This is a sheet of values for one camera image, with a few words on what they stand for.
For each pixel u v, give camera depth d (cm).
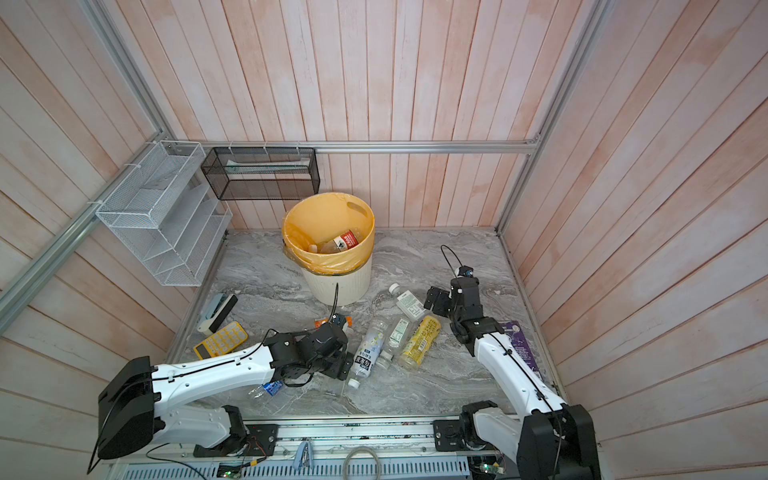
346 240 94
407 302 95
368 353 82
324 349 60
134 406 40
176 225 80
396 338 86
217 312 93
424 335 86
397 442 73
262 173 104
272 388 78
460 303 64
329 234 102
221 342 88
